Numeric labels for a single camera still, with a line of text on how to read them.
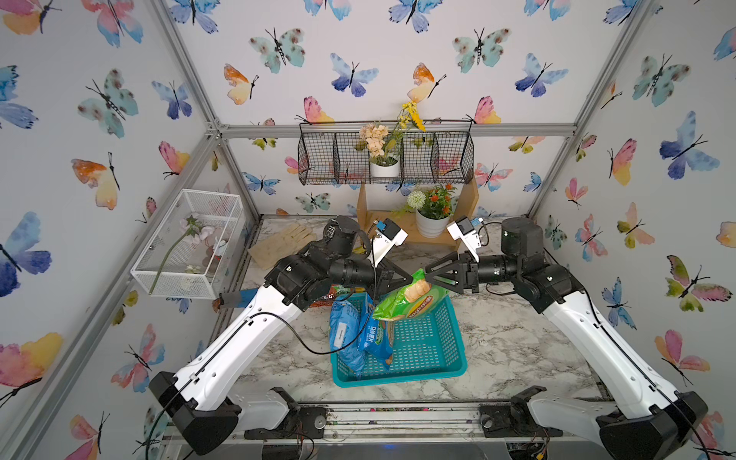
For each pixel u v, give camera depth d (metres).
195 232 0.75
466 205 0.92
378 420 0.76
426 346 0.87
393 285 0.60
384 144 0.84
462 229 0.56
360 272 0.53
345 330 0.71
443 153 0.99
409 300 0.62
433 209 0.97
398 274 0.58
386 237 0.53
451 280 0.60
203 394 0.37
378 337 0.70
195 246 0.73
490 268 0.56
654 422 0.36
